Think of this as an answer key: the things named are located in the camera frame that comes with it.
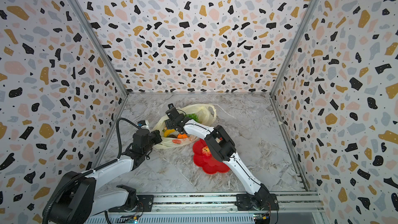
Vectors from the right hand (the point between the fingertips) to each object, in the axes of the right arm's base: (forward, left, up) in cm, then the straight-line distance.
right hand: (173, 119), depth 102 cm
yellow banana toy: (-10, +2, -1) cm, 10 cm away
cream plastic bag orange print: (0, -22, +5) cm, 23 cm away
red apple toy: (-23, -23, +1) cm, 32 cm away
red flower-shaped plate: (-27, -24, -4) cm, 37 cm away
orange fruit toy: (-13, -9, +1) cm, 16 cm away
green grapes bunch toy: (+2, -14, 0) cm, 14 cm away
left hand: (-13, +3, +7) cm, 15 cm away
